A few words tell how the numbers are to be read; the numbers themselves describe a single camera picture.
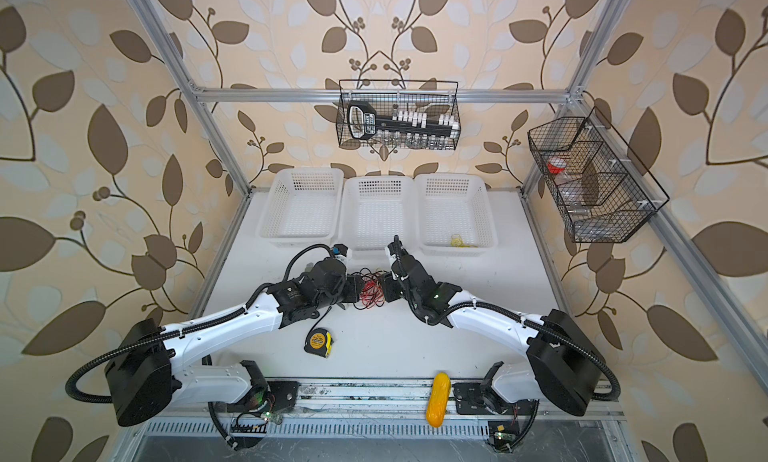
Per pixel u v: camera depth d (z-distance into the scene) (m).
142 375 0.39
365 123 0.85
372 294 0.84
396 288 0.72
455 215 1.12
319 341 0.81
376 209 1.16
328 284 0.63
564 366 0.41
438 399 0.71
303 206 1.16
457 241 1.03
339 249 0.74
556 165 0.80
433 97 0.91
